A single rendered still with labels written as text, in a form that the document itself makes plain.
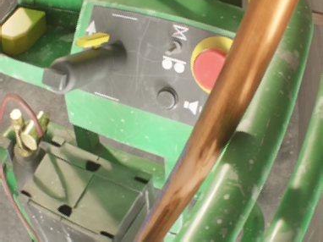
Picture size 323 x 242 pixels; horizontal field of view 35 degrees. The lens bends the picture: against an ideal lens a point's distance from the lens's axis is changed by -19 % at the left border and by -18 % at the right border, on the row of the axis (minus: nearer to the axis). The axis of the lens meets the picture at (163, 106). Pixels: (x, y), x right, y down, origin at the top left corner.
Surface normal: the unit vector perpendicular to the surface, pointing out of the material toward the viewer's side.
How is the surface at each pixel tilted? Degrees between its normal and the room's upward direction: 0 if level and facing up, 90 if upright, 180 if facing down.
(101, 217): 0
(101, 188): 0
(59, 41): 0
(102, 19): 58
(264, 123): 9
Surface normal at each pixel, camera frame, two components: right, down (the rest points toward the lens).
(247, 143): -0.17, -0.72
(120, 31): -0.36, 0.20
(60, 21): -0.41, 0.67
